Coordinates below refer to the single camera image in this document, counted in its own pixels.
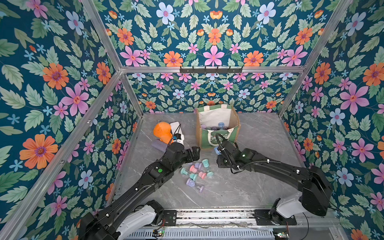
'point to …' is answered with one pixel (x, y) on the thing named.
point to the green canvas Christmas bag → (212, 121)
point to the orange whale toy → (162, 130)
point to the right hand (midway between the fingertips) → (221, 158)
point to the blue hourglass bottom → (221, 125)
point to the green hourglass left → (183, 171)
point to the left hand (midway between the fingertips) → (196, 149)
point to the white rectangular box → (175, 128)
